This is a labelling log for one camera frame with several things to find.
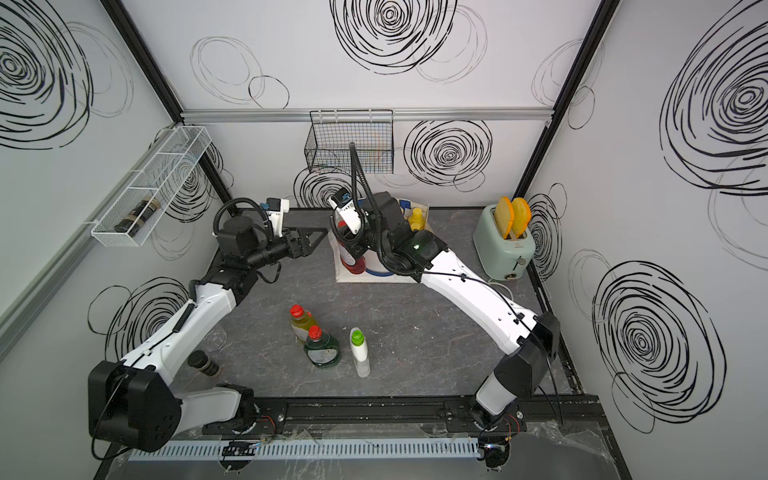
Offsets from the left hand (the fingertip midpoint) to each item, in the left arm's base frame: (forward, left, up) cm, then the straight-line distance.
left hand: (319, 232), depth 75 cm
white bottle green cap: (-24, -12, -14) cm, 30 cm away
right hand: (-2, -7, +6) cm, 9 cm away
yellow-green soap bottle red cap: (-18, +4, -14) cm, 23 cm away
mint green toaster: (+5, -52, -15) cm, 54 cm away
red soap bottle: (-4, -7, -6) cm, 10 cm away
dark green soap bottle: (-23, -2, -17) cm, 29 cm away
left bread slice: (+17, -53, -9) cm, 57 cm away
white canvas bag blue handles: (+3, -14, -22) cm, 27 cm away
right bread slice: (+16, -58, -8) cm, 61 cm away
